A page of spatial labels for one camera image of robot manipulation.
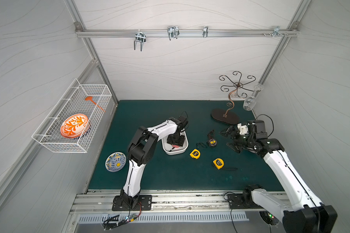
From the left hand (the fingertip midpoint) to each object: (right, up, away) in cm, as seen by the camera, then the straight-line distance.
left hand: (178, 144), depth 95 cm
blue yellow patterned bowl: (-38, -9, -8) cm, 40 cm away
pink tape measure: (-2, 0, -4) cm, 4 cm away
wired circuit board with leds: (-32, -32, -26) cm, 52 cm away
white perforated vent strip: (-20, -31, -25) cm, 44 cm away
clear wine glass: (+45, +28, -6) cm, 54 cm away
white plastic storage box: (-6, -2, -4) cm, 7 cm away
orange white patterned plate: (-47, +15, -31) cm, 58 cm away
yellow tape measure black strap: (+25, -9, -9) cm, 28 cm away
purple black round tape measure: (+23, +2, -2) cm, 23 cm away
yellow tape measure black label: (+11, -4, -6) cm, 13 cm away
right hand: (+24, +8, -18) cm, 32 cm away
